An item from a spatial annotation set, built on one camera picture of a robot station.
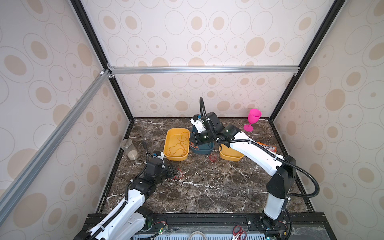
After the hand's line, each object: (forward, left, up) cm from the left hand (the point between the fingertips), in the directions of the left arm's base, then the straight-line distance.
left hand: (177, 164), depth 81 cm
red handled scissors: (-30, -30, -11) cm, 44 cm away
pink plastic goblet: (+36, -50, +1) cm, 61 cm away
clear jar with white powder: (+11, +31, +2) cm, 33 cm away
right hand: (+9, -7, +11) cm, 16 cm away
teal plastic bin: (+14, -15, -7) cm, 22 cm away
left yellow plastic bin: (+25, +8, -12) cm, 29 cm away
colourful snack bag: (+17, -59, -10) cm, 62 cm away
